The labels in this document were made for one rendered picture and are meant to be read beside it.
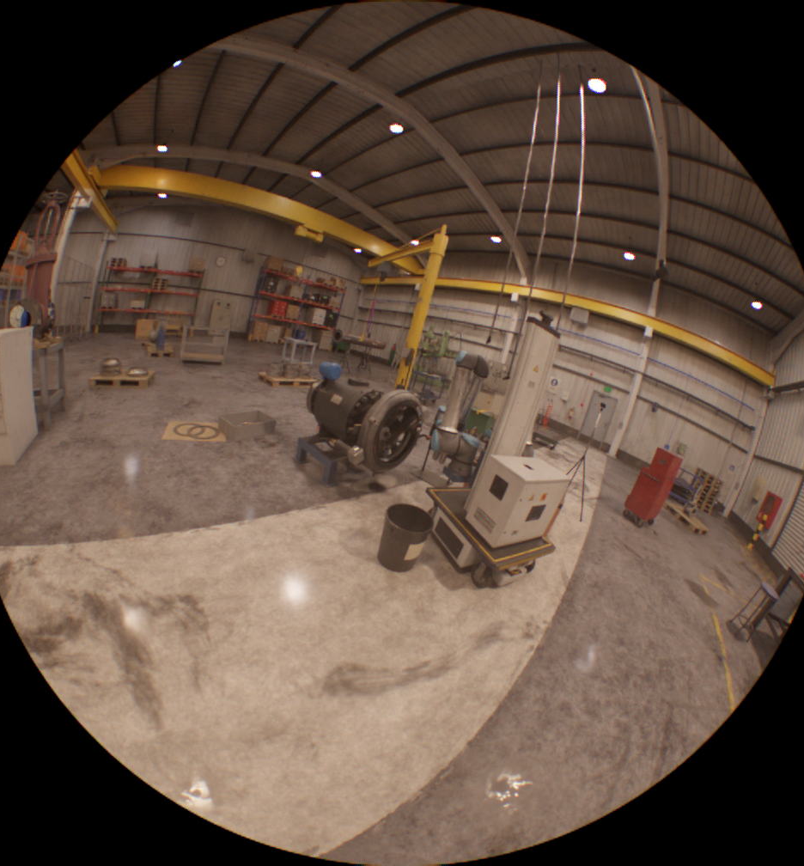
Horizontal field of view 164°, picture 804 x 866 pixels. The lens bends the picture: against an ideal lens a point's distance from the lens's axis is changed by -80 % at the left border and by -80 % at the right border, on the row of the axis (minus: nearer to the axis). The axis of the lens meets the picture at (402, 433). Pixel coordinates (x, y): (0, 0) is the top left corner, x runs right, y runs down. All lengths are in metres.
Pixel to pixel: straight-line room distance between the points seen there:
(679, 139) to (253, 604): 9.97
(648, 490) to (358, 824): 4.82
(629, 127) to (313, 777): 9.88
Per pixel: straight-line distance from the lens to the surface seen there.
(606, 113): 8.65
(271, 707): 1.37
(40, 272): 4.44
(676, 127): 8.72
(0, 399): 3.35
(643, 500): 4.93
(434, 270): 6.28
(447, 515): 2.04
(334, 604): 1.64
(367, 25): 8.06
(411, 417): 2.45
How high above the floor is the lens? 1.32
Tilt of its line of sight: 17 degrees down
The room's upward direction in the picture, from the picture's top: 15 degrees clockwise
